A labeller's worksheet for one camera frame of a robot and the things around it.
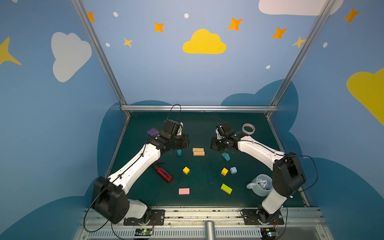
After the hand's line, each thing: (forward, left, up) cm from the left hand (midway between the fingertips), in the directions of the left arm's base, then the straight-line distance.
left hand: (192, 141), depth 79 cm
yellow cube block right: (-9, -20, -19) cm, 29 cm away
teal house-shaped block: (+2, -22, -20) cm, 30 cm away
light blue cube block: (-8, -25, -18) cm, 32 cm away
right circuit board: (-39, -38, -22) cm, 58 cm away
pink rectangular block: (-20, +4, -20) cm, 29 cm away
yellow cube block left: (-9, +3, -19) cm, 21 cm away
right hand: (+4, -12, -10) cm, 16 cm away
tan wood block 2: (+4, -4, -20) cm, 20 cm away
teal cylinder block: (+4, +8, -19) cm, 21 cm away
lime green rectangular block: (-18, -20, -21) cm, 34 cm away
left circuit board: (-39, +23, -21) cm, 50 cm away
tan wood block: (+7, -4, -20) cm, 22 cm away
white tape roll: (+27, -43, -22) cm, 56 cm away
